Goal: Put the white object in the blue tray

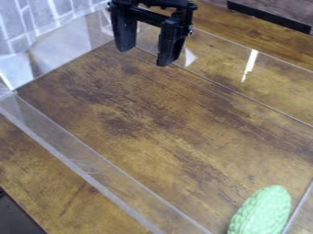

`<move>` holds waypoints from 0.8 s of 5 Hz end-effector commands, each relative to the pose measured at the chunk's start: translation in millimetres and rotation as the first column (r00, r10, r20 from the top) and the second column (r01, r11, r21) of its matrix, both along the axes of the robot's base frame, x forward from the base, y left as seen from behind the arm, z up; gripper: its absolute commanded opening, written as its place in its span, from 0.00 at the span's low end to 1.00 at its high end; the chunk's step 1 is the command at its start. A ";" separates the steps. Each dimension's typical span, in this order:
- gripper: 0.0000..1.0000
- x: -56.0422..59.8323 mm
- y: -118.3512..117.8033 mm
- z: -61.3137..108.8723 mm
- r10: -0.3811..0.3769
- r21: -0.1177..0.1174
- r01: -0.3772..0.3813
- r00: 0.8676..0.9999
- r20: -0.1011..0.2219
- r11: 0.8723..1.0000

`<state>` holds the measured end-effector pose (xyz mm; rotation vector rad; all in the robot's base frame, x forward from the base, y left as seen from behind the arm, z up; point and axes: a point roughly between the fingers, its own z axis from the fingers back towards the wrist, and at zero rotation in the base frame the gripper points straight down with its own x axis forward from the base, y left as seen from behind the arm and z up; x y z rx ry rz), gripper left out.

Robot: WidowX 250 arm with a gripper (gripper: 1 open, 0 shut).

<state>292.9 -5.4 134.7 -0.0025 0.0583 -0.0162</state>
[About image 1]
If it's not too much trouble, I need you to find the clear acrylic enclosure wall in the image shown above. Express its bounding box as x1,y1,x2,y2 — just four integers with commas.
0,4,313,234

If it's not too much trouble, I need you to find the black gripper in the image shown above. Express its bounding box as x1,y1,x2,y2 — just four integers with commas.
108,0,198,67

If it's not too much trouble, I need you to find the green knitted oval object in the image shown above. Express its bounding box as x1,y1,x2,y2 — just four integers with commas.
227,185,291,234

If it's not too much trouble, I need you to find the black strip on table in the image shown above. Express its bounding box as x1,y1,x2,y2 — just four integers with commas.
226,0,313,35

